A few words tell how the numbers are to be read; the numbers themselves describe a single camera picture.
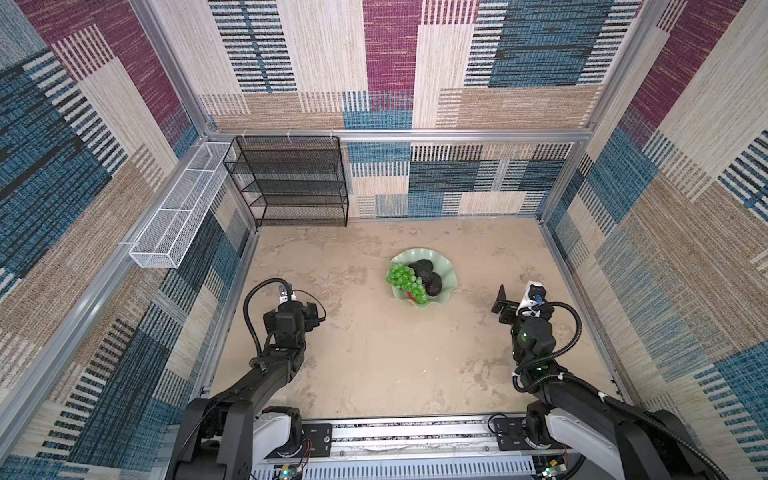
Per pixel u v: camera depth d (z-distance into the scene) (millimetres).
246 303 662
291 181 1093
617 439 442
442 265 1013
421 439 750
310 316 827
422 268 959
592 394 531
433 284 966
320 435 750
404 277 915
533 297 696
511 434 731
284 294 754
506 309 761
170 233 936
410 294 939
